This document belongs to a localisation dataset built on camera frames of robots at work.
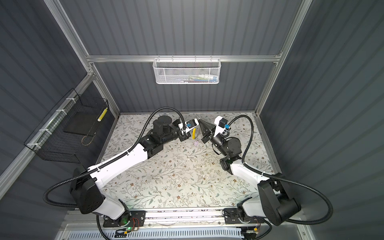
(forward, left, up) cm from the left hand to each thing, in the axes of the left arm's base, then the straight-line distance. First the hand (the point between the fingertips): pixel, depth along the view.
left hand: (193, 121), depth 74 cm
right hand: (-4, -3, +3) cm, 6 cm away
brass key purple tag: (-3, -1, -15) cm, 15 cm away
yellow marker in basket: (+11, +50, -4) cm, 51 cm away
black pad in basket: (+5, +57, -3) cm, 57 cm away
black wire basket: (-2, +63, -4) cm, 63 cm away
